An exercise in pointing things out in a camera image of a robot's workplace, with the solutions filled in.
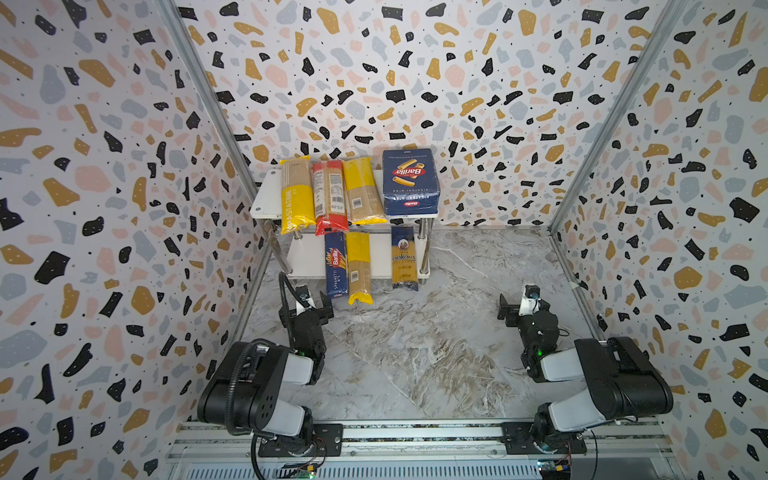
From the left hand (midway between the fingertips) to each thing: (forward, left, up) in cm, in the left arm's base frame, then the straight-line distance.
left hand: (303, 293), depth 87 cm
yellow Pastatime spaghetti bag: (+15, -1, +24) cm, 28 cm away
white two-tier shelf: (+21, +4, -6) cm, 23 cm away
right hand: (+1, -64, -1) cm, 64 cm away
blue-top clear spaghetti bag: (+14, -30, -4) cm, 33 cm away
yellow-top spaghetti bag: (+12, -19, +24) cm, 33 cm away
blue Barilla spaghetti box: (+12, -8, -3) cm, 15 cm away
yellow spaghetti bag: (+11, -15, -4) cm, 19 cm away
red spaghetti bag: (+14, -10, +24) cm, 30 cm away
